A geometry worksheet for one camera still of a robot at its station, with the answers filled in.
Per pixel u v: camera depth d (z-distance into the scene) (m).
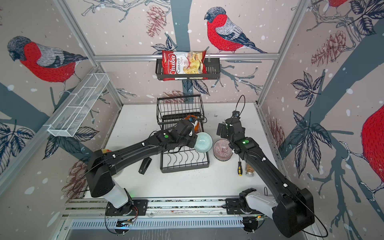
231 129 0.60
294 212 0.38
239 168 0.85
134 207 0.72
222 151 0.86
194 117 0.71
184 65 0.88
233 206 0.74
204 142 0.82
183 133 0.61
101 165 0.43
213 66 0.95
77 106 0.77
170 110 0.90
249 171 0.82
